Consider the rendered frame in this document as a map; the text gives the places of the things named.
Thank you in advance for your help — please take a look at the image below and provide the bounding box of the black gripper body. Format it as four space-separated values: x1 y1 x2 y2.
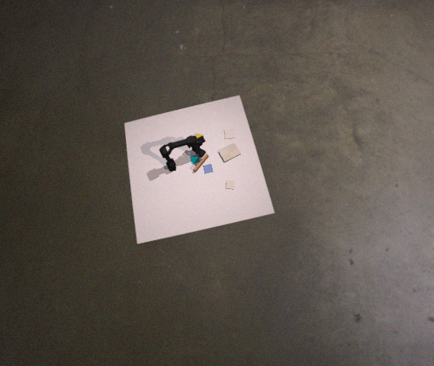
187 145 206 157

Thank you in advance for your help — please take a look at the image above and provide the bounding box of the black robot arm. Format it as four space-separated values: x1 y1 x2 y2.
159 135 205 172

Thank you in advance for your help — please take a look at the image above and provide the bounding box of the brown wooden plank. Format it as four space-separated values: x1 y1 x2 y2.
194 154 209 172

